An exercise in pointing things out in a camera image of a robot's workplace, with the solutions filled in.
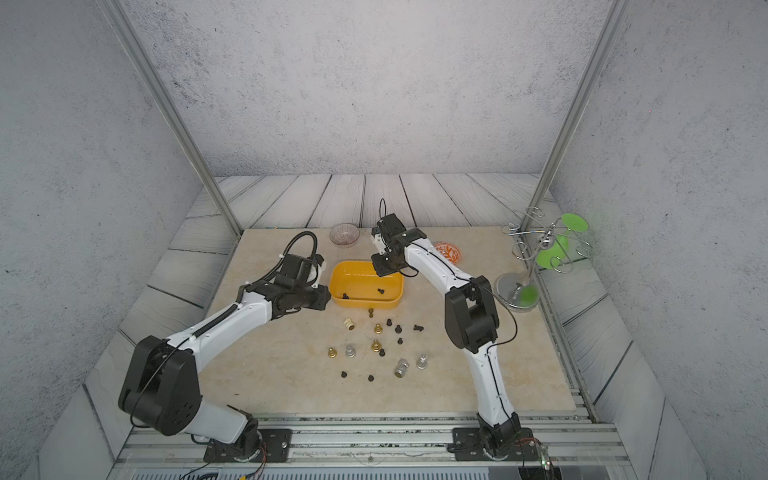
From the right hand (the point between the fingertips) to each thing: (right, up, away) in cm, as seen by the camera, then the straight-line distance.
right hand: (381, 267), depth 95 cm
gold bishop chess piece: (-1, -19, -2) cm, 19 cm away
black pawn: (-10, -29, -11) cm, 33 cm away
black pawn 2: (-3, -30, -11) cm, 32 cm away
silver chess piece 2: (+12, -26, -11) cm, 31 cm away
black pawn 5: (+5, -19, -2) cm, 20 cm away
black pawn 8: (0, -8, +6) cm, 11 cm away
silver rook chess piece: (+6, -27, -9) cm, 30 cm away
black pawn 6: (+6, -22, -4) cm, 23 cm away
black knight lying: (+12, -19, -2) cm, 23 cm away
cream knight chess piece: (-10, -17, -2) cm, 20 cm away
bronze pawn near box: (-3, -14, +3) cm, 15 cm away
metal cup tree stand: (+44, +7, -16) cm, 47 cm away
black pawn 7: (-12, -10, +4) cm, 16 cm away
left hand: (-14, -8, -7) cm, 17 cm away
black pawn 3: (+1, -25, -7) cm, 25 cm away
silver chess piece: (-8, -24, -8) cm, 27 cm away
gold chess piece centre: (-1, -23, -7) cm, 24 cm away
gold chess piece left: (-14, -25, -7) cm, 29 cm away
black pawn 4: (+3, -17, -2) cm, 18 cm away
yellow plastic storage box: (-9, -6, +10) cm, 15 cm away
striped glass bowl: (-15, +11, +23) cm, 30 cm away
